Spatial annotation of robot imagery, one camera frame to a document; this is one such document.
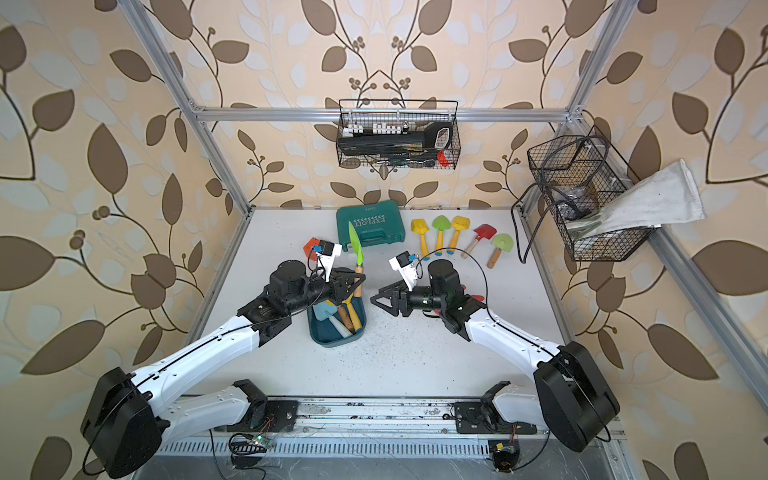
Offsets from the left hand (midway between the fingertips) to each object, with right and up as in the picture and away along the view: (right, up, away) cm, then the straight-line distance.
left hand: (363, 276), depth 73 cm
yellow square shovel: (-4, -17, +15) cm, 23 cm away
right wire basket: (+62, +28, +13) cm, 69 cm away
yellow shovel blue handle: (+17, +14, +41) cm, 46 cm away
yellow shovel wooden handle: (+33, +15, +42) cm, 56 cm away
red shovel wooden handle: (+42, +12, +39) cm, 58 cm away
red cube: (-22, +6, +29) cm, 37 cm away
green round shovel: (-1, +5, 0) cm, 5 cm away
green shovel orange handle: (+25, +15, +42) cm, 51 cm away
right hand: (+3, -5, +3) cm, 7 cm away
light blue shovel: (-14, -13, +18) cm, 26 cm away
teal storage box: (-13, -19, +14) cm, 26 cm away
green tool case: (+1, +15, +36) cm, 39 cm away
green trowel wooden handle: (+47, +8, +36) cm, 59 cm away
